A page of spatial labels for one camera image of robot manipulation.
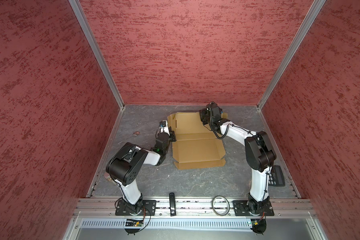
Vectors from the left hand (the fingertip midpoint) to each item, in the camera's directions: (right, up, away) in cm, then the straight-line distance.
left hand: (171, 129), depth 94 cm
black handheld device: (+2, -34, -21) cm, 41 cm away
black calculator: (+61, -27, -12) cm, 68 cm away
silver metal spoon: (-26, -4, +10) cm, 28 cm away
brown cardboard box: (+17, -11, +3) cm, 21 cm away
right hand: (+17, +11, +2) cm, 20 cm away
